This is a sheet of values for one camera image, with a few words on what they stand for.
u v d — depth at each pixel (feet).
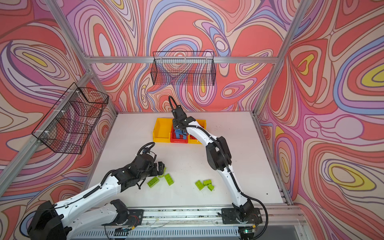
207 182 2.70
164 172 2.56
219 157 1.98
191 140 3.28
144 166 2.06
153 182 2.75
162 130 3.54
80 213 1.46
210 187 2.68
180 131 3.34
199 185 2.70
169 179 2.77
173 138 3.32
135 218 2.37
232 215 2.41
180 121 2.51
